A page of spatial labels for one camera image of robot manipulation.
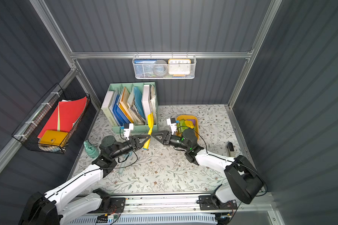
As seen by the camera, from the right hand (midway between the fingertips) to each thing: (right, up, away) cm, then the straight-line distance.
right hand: (156, 135), depth 70 cm
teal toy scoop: (-16, -11, -2) cm, 20 cm away
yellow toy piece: (-3, +7, +5) cm, 10 cm away
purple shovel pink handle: (+24, +7, +36) cm, 44 cm away
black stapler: (+46, -12, +20) cm, 51 cm away
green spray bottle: (-42, -11, +16) cm, 47 cm away
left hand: (-4, -2, -1) cm, 4 cm away
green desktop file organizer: (-19, +18, +22) cm, 34 cm away
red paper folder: (-49, +11, +5) cm, 51 cm away
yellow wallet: (-49, 0, -4) cm, 49 cm away
